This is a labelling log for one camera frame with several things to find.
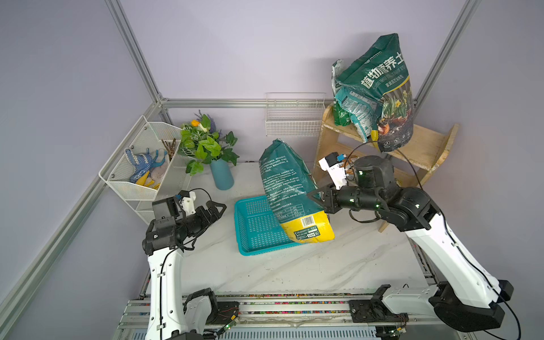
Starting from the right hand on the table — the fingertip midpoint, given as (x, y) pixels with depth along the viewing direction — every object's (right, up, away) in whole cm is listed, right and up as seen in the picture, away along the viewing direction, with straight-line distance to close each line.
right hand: (309, 198), depth 60 cm
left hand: (-31, -6, +13) cm, 34 cm away
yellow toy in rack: (-56, +6, +11) cm, 57 cm away
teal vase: (-37, +9, +42) cm, 56 cm away
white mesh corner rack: (-50, +10, +16) cm, 54 cm away
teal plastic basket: (-18, -17, +35) cm, 43 cm away
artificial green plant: (-40, +21, +22) cm, 51 cm away
